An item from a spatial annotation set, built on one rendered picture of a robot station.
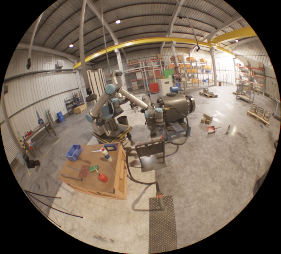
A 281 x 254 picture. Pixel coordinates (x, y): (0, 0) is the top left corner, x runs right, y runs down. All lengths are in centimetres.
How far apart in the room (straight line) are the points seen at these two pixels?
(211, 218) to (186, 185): 70
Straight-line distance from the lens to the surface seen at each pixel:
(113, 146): 117
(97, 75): 185
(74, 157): 148
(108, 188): 96
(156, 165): 148
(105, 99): 111
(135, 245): 143
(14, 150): 836
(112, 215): 142
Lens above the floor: 128
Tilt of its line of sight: 22 degrees down
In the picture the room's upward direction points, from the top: 12 degrees counter-clockwise
